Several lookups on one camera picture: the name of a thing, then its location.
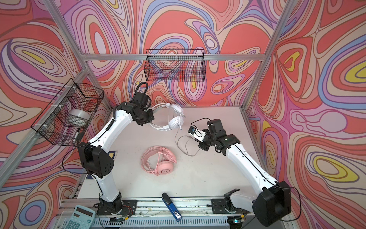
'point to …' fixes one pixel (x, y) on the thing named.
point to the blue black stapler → (166, 199)
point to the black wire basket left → (66, 119)
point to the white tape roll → (78, 117)
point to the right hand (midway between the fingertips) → (199, 140)
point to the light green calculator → (81, 218)
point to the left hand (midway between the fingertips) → (154, 117)
